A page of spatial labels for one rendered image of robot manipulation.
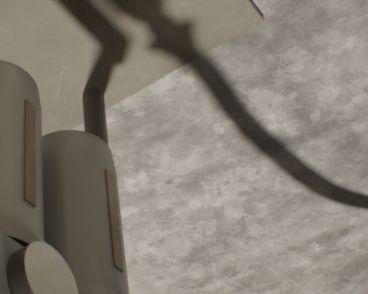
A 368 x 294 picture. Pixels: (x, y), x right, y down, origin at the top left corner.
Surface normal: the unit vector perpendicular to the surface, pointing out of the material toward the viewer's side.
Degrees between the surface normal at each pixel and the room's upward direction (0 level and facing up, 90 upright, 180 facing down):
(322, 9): 0
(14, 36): 0
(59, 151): 90
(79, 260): 90
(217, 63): 0
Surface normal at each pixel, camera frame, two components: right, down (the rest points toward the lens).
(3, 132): 0.49, -0.64
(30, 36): 0.13, 0.72
